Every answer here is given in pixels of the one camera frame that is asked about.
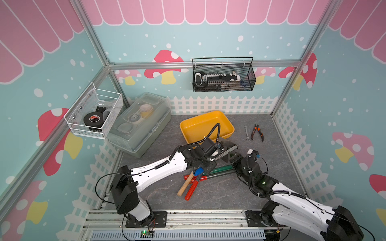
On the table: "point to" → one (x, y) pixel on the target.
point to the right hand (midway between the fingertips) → (227, 154)
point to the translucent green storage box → (137, 121)
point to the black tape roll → (95, 119)
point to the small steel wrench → (247, 137)
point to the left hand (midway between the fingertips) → (210, 165)
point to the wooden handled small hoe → (179, 193)
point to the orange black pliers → (256, 127)
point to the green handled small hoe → (218, 169)
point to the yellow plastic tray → (195, 129)
